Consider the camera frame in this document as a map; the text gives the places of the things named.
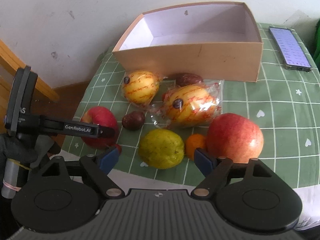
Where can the person's left hand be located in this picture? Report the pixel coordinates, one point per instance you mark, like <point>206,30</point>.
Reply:
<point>17,147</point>

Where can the brown cardboard box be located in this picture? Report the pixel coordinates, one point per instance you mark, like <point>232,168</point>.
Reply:
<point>200,60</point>

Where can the green checked tablecloth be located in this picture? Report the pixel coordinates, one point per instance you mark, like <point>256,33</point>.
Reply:
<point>275,120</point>

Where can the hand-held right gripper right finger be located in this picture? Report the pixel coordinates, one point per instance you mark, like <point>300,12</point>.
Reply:
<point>202,160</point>

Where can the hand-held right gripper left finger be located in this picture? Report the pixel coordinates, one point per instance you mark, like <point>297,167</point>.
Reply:
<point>111,156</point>

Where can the bright green cloth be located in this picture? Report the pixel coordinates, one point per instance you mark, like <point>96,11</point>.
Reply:
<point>317,42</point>

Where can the wooden furniture frame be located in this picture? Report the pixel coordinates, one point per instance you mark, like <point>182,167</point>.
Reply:
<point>37,85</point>

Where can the smartphone with lit screen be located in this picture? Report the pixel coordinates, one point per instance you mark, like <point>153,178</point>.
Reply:
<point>290,47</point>

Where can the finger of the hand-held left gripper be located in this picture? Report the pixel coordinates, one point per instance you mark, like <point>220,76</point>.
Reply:
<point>107,132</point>

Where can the yellow-green pear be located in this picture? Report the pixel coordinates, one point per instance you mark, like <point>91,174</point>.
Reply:
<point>160,148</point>

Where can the small red apple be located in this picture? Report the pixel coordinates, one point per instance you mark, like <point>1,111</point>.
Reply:
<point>100,117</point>

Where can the round dark brown passion fruit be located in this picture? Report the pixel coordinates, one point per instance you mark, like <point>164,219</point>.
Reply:
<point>133,120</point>

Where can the oblong dark brown passion fruit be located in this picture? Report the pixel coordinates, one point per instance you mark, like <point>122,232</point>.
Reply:
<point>187,78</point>

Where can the large red apple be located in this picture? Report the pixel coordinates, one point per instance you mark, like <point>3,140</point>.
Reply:
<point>235,137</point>

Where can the yellow apple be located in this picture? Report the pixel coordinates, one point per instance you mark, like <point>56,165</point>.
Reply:
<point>190,107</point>
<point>140,87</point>

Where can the small orange tangerine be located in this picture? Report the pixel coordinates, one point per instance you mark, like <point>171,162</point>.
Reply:
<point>195,143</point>

